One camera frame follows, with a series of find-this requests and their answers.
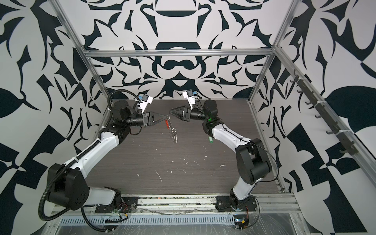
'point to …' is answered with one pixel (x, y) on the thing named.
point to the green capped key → (210, 139)
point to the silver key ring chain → (173, 130)
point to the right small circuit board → (240, 221)
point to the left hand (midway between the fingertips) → (164, 115)
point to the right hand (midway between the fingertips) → (171, 112)
